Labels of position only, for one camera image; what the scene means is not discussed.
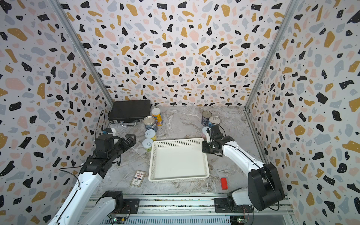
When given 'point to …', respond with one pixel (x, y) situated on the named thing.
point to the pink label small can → (204, 133)
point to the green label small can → (147, 144)
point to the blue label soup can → (213, 120)
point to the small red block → (224, 184)
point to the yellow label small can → (150, 133)
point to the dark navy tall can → (205, 116)
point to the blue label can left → (150, 123)
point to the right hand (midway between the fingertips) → (203, 148)
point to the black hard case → (128, 113)
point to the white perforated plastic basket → (177, 160)
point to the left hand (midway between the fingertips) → (130, 138)
